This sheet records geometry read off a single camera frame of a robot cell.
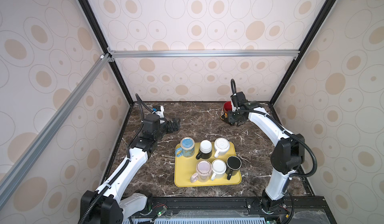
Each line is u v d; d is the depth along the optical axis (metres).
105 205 0.37
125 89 1.11
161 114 0.70
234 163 0.80
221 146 0.86
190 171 0.85
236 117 0.77
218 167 0.80
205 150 0.83
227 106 0.92
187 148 0.83
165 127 0.68
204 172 0.73
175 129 0.71
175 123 0.70
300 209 0.73
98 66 0.80
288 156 0.49
